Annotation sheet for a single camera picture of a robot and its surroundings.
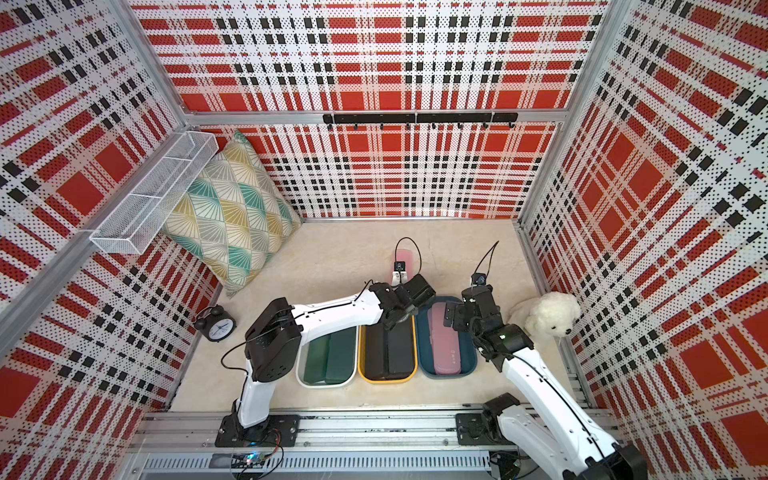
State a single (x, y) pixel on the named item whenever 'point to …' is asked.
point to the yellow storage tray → (361, 369)
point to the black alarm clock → (217, 325)
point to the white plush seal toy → (552, 317)
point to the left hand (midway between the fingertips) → (409, 298)
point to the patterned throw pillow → (234, 216)
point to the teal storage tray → (467, 346)
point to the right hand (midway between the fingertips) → (469, 307)
